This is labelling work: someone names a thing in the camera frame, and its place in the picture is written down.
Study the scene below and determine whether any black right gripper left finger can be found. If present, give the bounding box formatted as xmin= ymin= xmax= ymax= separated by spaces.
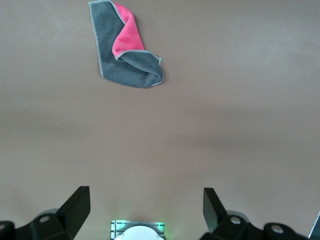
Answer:
xmin=0 ymin=185 xmax=91 ymax=240

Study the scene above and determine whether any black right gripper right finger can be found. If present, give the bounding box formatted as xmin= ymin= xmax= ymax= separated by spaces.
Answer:
xmin=199 ymin=187 xmax=309 ymax=240

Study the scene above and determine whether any grey and pink microfibre towel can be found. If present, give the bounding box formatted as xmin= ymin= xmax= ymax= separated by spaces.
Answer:
xmin=87 ymin=0 xmax=164 ymax=89

